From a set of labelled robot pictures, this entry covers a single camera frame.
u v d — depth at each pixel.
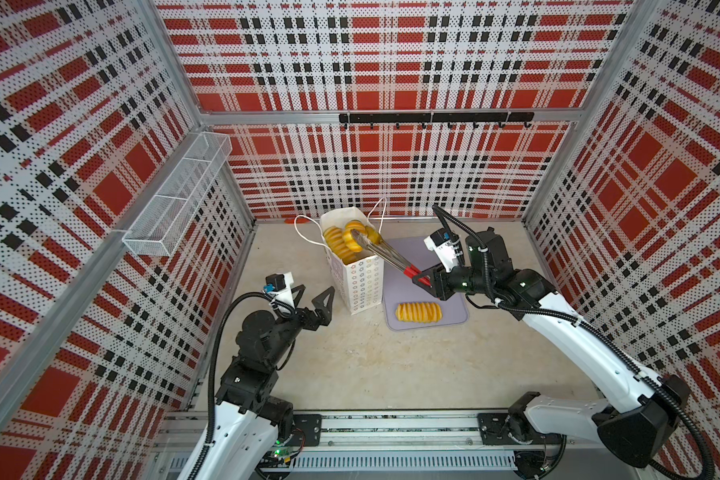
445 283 0.61
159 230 0.93
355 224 0.82
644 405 0.38
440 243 0.62
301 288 0.73
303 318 0.61
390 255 0.74
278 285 0.58
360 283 0.82
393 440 0.73
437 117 0.89
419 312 0.91
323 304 0.63
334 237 0.88
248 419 0.49
